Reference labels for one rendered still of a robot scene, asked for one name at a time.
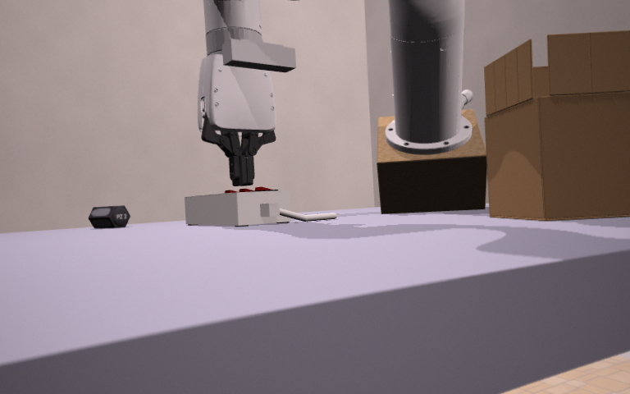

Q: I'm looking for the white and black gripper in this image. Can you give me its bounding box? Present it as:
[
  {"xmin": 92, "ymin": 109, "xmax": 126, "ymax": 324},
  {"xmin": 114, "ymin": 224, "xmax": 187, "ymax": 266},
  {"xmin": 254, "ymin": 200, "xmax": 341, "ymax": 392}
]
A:
[{"xmin": 198, "ymin": 51, "xmax": 276, "ymax": 186}]

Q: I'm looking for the grey power strip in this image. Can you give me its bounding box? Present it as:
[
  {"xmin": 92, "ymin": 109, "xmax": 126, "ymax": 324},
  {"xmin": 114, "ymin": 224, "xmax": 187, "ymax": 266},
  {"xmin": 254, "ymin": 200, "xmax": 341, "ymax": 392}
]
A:
[{"xmin": 185, "ymin": 187, "xmax": 335, "ymax": 227}]

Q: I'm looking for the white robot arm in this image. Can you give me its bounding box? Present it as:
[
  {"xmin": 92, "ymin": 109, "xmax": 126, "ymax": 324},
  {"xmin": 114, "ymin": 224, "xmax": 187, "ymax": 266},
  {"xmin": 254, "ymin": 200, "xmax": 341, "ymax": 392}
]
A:
[{"xmin": 203, "ymin": 0, "xmax": 473, "ymax": 155}]

